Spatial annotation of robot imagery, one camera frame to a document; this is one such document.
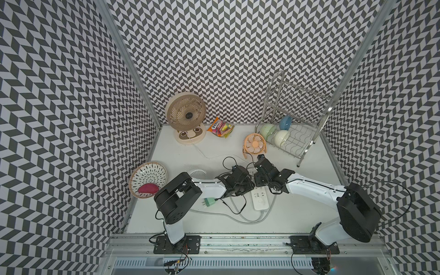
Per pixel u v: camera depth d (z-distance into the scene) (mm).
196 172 825
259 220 805
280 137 955
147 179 911
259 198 846
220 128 1121
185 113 937
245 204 848
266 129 990
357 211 433
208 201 838
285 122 1020
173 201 464
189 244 725
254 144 987
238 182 715
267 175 663
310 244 658
